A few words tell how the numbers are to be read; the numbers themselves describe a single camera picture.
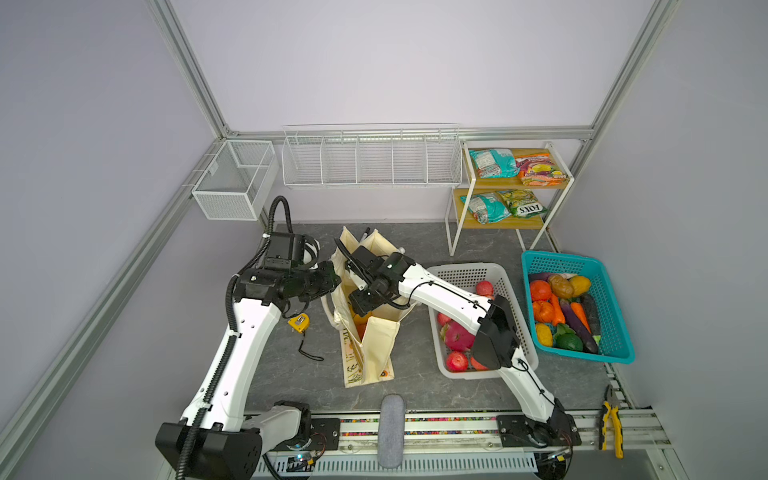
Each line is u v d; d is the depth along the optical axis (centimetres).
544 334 86
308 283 61
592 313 89
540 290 93
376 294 67
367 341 71
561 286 94
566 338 84
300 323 91
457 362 80
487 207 99
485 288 96
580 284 94
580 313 92
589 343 85
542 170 83
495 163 85
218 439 36
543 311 89
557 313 92
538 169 84
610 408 77
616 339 82
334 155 102
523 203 101
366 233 119
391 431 72
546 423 62
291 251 55
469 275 96
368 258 67
